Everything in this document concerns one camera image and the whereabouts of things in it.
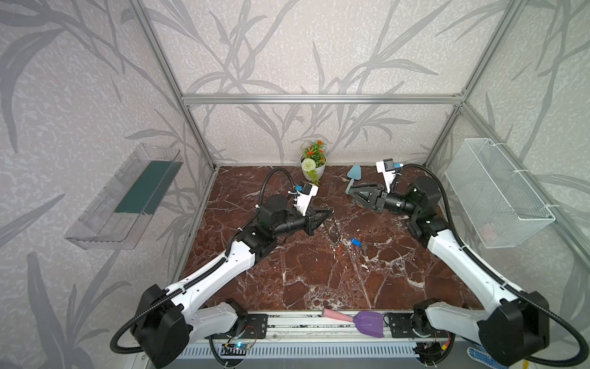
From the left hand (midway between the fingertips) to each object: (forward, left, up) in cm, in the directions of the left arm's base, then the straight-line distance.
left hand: (333, 209), depth 68 cm
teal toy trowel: (+41, -16, -30) cm, 54 cm away
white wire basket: (-3, -46, +5) cm, 46 cm away
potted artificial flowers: (+35, +6, -16) cm, 39 cm away
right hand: (+5, -5, +5) cm, 9 cm away
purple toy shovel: (-26, -13, -28) cm, 40 cm away
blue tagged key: (+2, -13, -30) cm, 33 cm away
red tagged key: (0, -5, -30) cm, 30 cm away
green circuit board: (-33, +29, -31) cm, 54 cm away
